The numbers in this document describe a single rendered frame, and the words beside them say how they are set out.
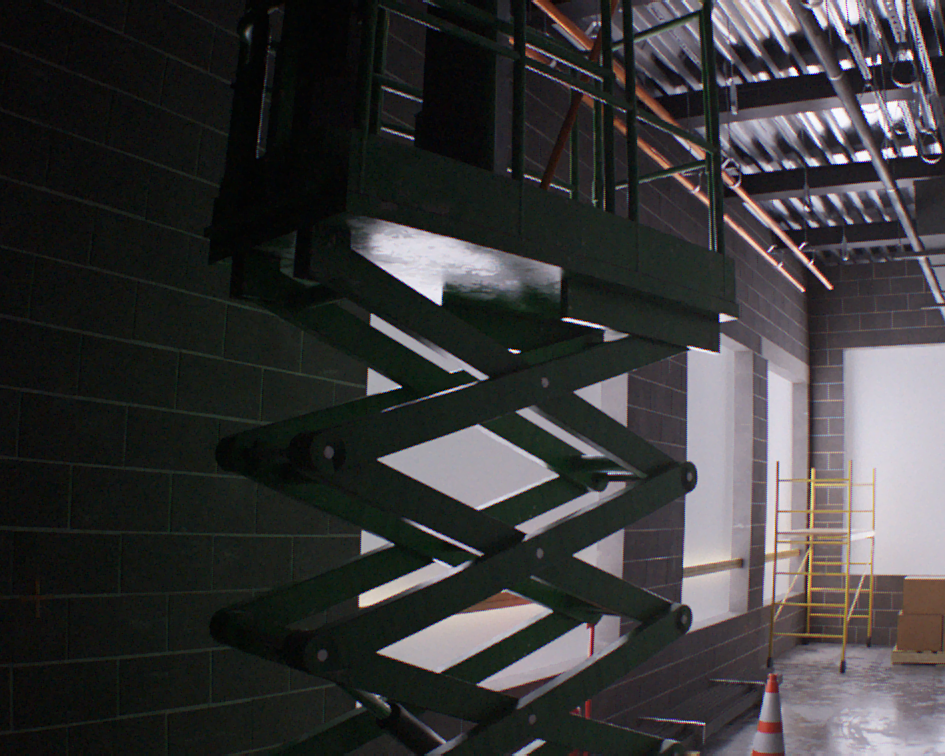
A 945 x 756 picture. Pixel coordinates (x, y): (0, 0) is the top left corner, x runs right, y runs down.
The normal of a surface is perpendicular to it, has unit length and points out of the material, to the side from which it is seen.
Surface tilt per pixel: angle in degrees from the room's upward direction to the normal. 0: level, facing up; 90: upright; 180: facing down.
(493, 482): 90
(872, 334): 90
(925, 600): 90
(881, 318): 90
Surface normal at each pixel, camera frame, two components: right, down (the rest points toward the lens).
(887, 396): -0.56, -0.12
